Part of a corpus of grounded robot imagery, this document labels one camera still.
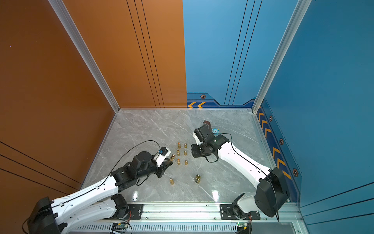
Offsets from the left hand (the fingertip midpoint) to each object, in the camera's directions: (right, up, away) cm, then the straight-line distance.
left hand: (171, 159), depth 77 cm
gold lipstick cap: (+7, +4, +19) cm, 21 cm away
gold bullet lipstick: (+1, +1, -3) cm, 3 cm away
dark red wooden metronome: (+21, +19, +10) cm, 29 cm away
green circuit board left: (-26, -32, -5) cm, 41 cm away
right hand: (+11, +3, +3) cm, 12 cm away
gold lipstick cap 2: (+7, 0, +17) cm, 18 cm away
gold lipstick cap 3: (+7, -5, +12) cm, 15 cm away
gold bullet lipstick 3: (+2, 0, +15) cm, 15 cm away
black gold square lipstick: (+14, -11, +2) cm, 18 cm away
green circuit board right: (+36, -32, -5) cm, 48 cm away
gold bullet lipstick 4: (+3, -4, +10) cm, 12 cm away
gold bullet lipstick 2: (+2, +4, +19) cm, 20 cm away
